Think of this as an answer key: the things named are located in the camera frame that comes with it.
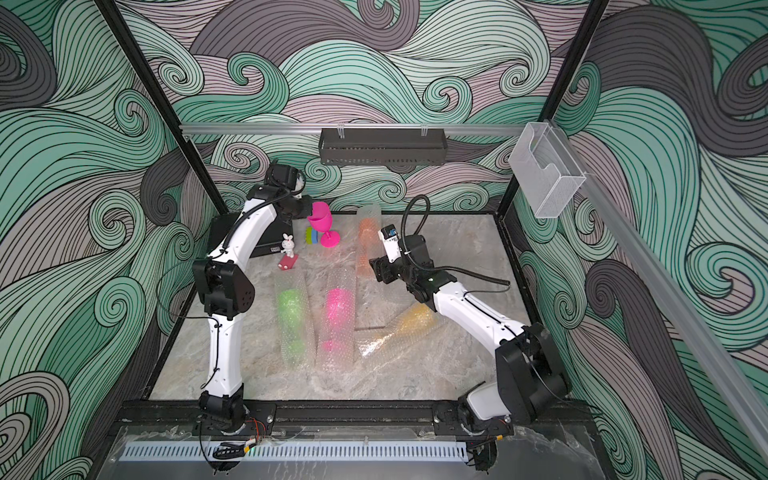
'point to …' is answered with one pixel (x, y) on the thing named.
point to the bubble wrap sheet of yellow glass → (373, 350)
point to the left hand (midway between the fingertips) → (309, 206)
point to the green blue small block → (310, 235)
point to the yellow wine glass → (421, 319)
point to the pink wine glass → (321, 219)
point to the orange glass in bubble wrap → (369, 239)
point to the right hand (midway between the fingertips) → (378, 257)
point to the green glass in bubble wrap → (295, 320)
